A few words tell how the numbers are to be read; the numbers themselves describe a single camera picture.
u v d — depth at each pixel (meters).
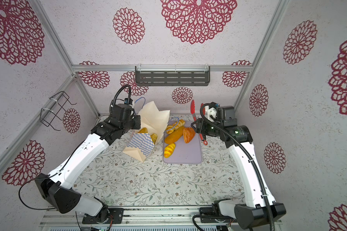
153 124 1.03
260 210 0.37
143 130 0.99
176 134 1.03
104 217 0.67
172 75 0.93
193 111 0.68
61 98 0.82
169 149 0.95
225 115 0.49
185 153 0.98
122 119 0.56
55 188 0.39
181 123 1.10
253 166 0.40
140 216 0.76
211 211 0.75
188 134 1.01
